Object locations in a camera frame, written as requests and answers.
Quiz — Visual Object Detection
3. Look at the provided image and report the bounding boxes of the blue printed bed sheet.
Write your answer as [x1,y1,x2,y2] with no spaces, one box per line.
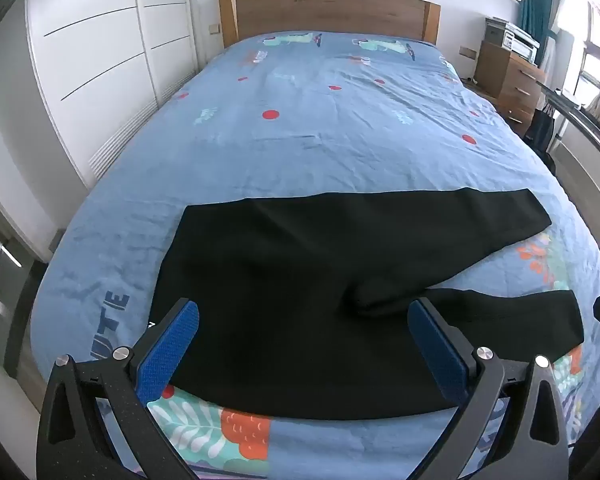
[30,30,600,480]

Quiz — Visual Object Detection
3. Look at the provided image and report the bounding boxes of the dark bag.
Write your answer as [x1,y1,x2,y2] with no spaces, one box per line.
[524,107,557,153]

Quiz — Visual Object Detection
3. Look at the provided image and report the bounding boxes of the black pants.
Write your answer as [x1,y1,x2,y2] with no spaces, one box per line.
[149,187,584,421]

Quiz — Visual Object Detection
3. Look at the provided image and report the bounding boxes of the wooden dresser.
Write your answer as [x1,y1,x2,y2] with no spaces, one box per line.
[475,40,548,136]

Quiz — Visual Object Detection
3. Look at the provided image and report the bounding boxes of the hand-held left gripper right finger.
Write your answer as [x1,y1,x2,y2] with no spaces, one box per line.
[407,298,570,480]

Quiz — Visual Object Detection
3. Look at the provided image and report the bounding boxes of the black desk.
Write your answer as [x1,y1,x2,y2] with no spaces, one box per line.
[540,85,600,171]

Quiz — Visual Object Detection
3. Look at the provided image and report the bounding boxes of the wooden headboard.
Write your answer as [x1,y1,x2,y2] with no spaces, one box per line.
[218,0,442,50]

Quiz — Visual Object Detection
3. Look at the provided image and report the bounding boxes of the white wardrobe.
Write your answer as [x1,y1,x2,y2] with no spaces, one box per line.
[25,0,198,188]

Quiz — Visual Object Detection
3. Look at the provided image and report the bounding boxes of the teal curtain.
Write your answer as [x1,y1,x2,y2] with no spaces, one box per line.
[517,0,556,66]

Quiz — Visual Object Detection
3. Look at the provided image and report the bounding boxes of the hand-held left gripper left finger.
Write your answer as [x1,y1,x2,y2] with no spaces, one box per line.
[36,298,201,480]

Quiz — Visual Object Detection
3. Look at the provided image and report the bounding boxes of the white printer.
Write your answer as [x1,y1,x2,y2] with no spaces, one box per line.
[484,17,541,63]

